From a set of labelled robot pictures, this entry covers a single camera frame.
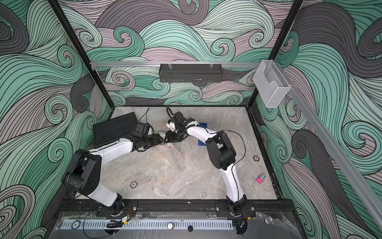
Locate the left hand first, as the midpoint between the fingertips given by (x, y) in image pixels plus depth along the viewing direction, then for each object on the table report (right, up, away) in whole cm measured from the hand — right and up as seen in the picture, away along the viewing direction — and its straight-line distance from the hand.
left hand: (159, 139), depth 91 cm
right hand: (+4, -2, 0) cm, 4 cm away
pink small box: (+59, -21, -10) cm, 63 cm away
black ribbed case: (-33, +5, +7) cm, 34 cm away
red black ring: (+60, -13, -1) cm, 61 cm away
